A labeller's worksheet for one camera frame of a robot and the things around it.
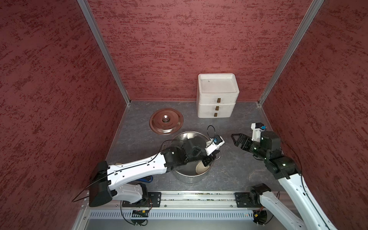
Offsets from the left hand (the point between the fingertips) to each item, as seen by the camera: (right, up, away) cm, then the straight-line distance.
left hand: (215, 152), depth 67 cm
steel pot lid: (-30, +13, +39) cm, 51 cm away
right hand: (+11, +4, +6) cm, 14 cm away
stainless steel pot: (-13, -11, 0) cm, 17 cm away
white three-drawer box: (+6, +31, +25) cm, 40 cm away
